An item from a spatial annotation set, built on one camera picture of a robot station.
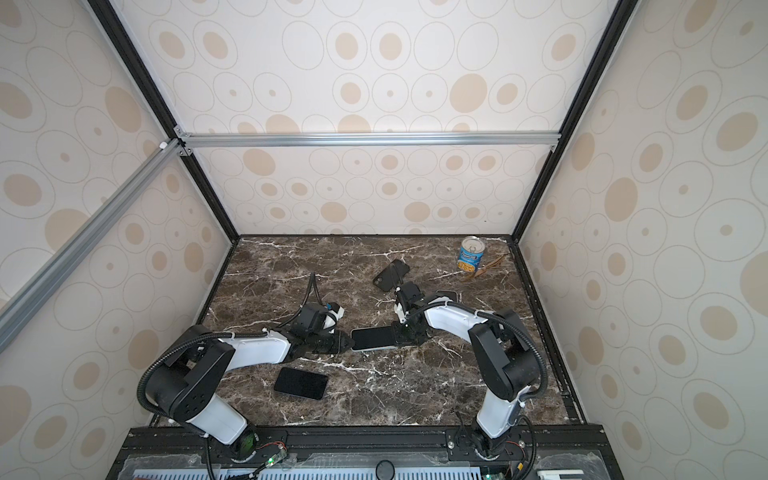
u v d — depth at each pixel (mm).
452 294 1034
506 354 477
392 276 1062
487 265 1124
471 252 1027
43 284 546
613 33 702
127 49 724
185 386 447
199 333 499
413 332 781
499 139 1296
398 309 875
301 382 857
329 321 800
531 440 722
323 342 791
